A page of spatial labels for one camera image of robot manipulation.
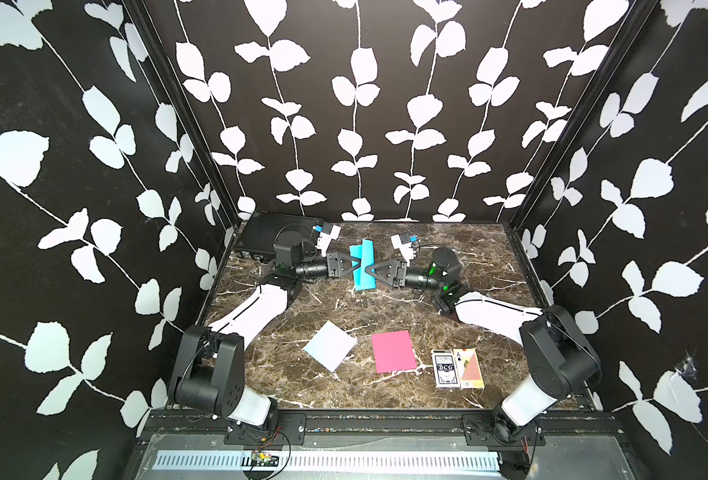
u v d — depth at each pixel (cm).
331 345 89
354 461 70
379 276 73
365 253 72
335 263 70
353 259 76
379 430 75
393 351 89
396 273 69
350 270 76
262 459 70
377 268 74
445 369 82
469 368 83
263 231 117
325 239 75
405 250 75
